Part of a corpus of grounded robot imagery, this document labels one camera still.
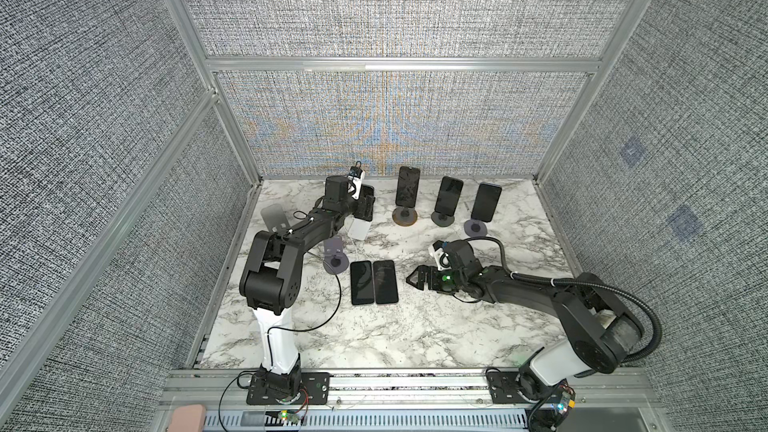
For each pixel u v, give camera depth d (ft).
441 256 2.68
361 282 3.95
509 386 2.40
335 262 3.18
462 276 2.30
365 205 2.89
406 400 2.40
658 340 1.40
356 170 2.85
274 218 3.10
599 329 1.47
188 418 2.26
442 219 3.49
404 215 3.49
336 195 2.50
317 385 2.40
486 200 3.10
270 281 1.70
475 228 3.42
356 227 3.41
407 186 3.26
